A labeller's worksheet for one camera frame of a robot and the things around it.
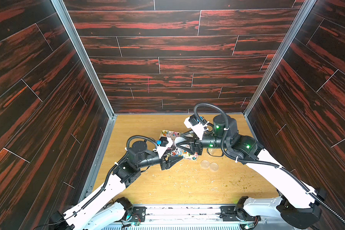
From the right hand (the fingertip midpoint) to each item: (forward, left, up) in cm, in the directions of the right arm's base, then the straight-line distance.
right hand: (181, 136), depth 61 cm
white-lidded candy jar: (-4, +1, -6) cm, 8 cm away
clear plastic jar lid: (+6, -16, -37) cm, 41 cm away
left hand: (-4, +1, -8) cm, 9 cm away
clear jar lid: (+4, -22, -37) cm, 44 cm away
